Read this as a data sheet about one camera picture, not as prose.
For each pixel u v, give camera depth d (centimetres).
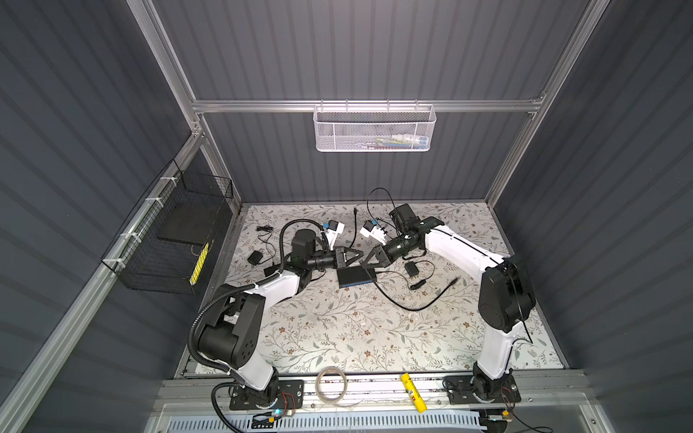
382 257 74
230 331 46
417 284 95
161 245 72
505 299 53
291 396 72
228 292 47
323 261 75
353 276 96
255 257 102
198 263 69
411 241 68
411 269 99
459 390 73
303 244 69
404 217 73
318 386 74
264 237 107
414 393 72
